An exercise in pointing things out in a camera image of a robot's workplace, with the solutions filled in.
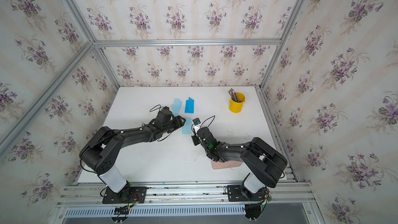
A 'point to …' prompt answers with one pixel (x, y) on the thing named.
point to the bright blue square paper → (189, 106)
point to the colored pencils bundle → (232, 95)
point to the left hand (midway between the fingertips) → (185, 122)
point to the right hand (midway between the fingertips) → (196, 128)
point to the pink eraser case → (227, 164)
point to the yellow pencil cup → (236, 107)
